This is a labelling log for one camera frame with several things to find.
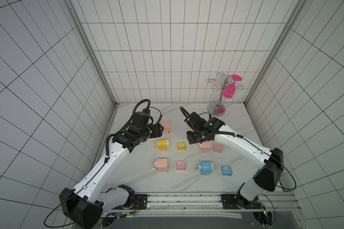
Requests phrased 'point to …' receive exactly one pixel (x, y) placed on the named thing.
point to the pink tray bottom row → (181, 165)
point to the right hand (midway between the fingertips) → (191, 135)
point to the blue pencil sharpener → (206, 168)
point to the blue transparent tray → (226, 170)
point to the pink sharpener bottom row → (161, 165)
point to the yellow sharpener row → (163, 144)
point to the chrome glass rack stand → (218, 109)
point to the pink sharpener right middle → (205, 147)
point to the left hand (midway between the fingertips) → (156, 132)
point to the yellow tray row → (181, 146)
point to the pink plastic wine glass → (229, 91)
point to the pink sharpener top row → (166, 127)
